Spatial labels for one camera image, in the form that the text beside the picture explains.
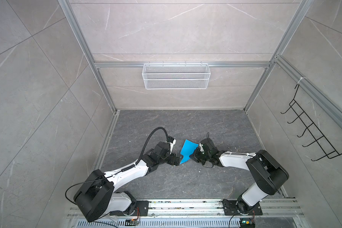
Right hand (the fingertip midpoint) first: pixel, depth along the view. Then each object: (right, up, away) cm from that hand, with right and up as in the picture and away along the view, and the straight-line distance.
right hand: (188, 154), depth 91 cm
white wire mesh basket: (-9, +55, +10) cm, 56 cm away
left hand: (-7, +4, -7) cm, 11 cm away
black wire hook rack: (+57, +9, -32) cm, 66 cm away
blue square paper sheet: (+1, +4, +4) cm, 5 cm away
